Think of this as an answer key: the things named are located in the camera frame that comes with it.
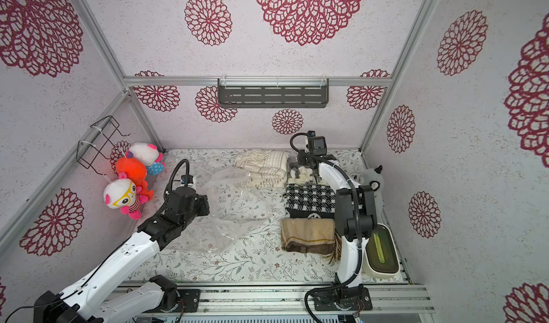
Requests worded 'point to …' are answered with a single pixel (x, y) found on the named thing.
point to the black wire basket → (87, 153)
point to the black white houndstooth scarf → (310, 201)
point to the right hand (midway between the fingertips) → (301, 151)
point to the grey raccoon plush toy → (374, 178)
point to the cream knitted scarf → (266, 169)
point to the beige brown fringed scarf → (312, 236)
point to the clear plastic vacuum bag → (238, 212)
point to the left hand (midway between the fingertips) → (206, 198)
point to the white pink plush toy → (149, 155)
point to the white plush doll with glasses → (121, 194)
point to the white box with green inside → (381, 258)
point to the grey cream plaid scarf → (301, 174)
